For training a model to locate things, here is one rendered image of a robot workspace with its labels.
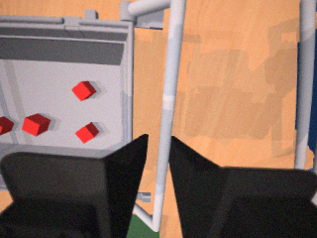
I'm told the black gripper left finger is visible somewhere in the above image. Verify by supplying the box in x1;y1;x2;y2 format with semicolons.
0;134;149;238

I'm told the grey plastic tray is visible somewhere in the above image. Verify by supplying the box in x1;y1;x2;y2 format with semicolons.
0;0;164;162

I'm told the blue plastic tray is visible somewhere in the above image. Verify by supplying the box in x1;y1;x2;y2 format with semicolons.
293;0;317;170

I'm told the small red block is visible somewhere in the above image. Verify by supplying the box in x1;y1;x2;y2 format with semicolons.
22;113;51;136
75;122;99;144
71;81;97;101
0;116;14;136

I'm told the green rectangular block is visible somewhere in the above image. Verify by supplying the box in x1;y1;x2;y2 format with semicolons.
126;213;159;238

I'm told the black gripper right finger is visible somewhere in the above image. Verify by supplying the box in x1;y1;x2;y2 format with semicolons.
168;136;317;238

